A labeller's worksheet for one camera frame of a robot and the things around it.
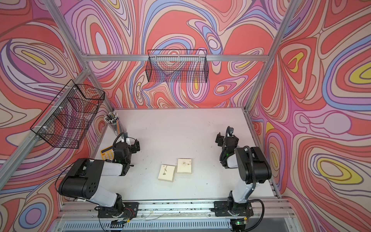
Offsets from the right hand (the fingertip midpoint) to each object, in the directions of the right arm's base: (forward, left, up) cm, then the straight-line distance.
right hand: (227, 136), depth 96 cm
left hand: (-2, +64, +3) cm, 64 cm away
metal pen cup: (+8, +74, +13) cm, 76 cm away
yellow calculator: (-8, +79, -2) cm, 80 cm away
